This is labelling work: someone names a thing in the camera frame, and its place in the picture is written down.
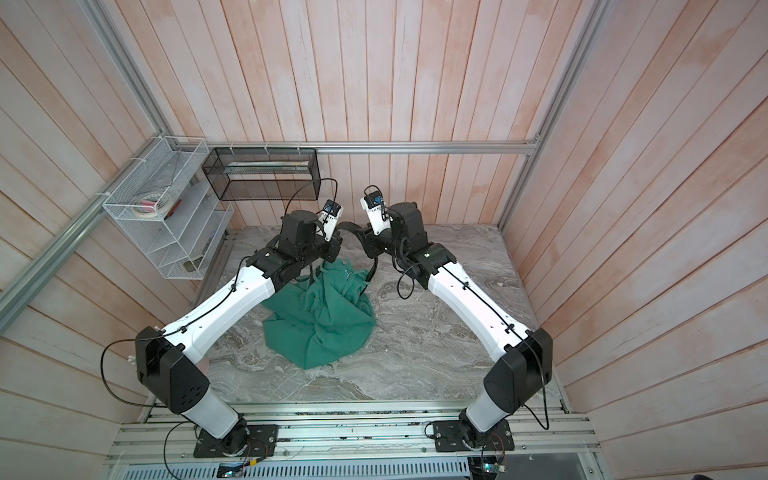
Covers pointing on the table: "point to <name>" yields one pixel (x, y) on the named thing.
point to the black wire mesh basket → (264, 174)
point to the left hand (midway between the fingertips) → (337, 236)
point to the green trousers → (314, 320)
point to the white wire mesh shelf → (183, 241)
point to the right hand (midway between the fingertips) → (361, 227)
